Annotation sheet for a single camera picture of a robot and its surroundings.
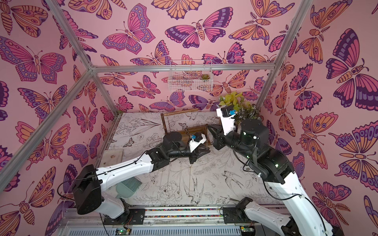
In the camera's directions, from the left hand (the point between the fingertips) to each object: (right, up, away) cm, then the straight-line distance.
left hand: (210, 149), depth 69 cm
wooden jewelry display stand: (-13, +7, +37) cm, 40 cm away
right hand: (-1, +12, -13) cm, 17 cm away
